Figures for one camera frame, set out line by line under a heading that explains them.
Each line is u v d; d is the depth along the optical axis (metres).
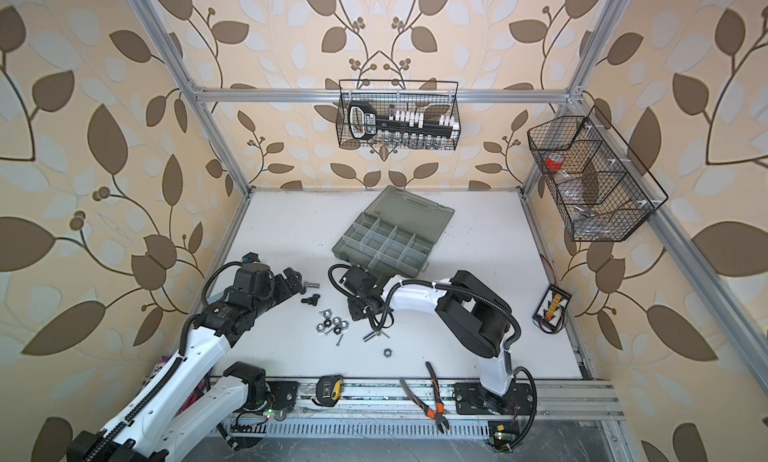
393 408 0.74
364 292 0.69
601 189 0.83
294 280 0.74
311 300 0.91
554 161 0.87
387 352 0.82
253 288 0.61
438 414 0.71
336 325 0.87
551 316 0.86
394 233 1.03
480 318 0.48
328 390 0.73
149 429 0.41
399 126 0.84
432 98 0.91
